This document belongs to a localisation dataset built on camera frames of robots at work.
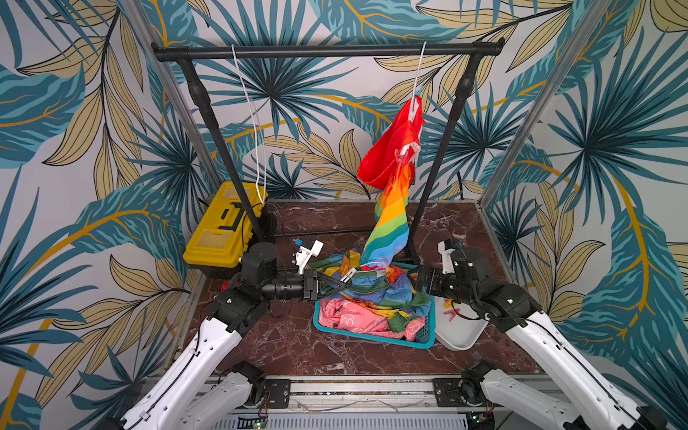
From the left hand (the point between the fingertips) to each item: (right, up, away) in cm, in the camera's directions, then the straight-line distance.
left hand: (341, 294), depth 60 cm
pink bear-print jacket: (+1, -9, +11) cm, 14 cm away
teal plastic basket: (+24, -17, +19) cm, 35 cm away
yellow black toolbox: (-39, +13, +27) cm, 49 cm away
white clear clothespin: (+2, +4, +2) cm, 5 cm away
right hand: (+21, +2, +13) cm, 25 cm away
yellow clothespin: (+25, -3, +2) cm, 25 cm away
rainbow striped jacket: (+14, -3, +18) cm, 24 cm away
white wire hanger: (-35, +34, +55) cm, 74 cm away
